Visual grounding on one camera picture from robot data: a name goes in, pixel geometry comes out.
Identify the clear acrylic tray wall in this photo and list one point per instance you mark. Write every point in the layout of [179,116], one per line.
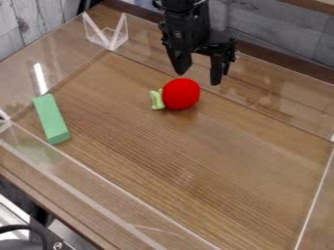
[232,175]

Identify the red plush ball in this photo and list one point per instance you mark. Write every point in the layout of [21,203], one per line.
[180,93]

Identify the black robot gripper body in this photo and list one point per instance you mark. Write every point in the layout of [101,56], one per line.
[187,32]

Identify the green rectangular block stick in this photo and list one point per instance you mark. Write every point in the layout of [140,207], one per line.
[50,119]

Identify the clear acrylic corner bracket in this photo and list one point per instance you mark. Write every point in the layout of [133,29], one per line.
[106,37]

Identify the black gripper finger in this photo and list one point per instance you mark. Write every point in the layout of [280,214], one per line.
[180,59]
[219,60]

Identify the small light green toy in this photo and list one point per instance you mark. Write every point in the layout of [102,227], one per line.
[156,100]

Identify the black metal bracket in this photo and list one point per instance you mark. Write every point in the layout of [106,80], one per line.
[60,237]

